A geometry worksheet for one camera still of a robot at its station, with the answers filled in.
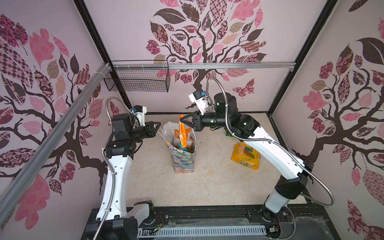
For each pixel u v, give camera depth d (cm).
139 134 57
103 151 47
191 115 56
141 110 61
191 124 55
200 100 53
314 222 72
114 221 36
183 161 75
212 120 52
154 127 68
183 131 59
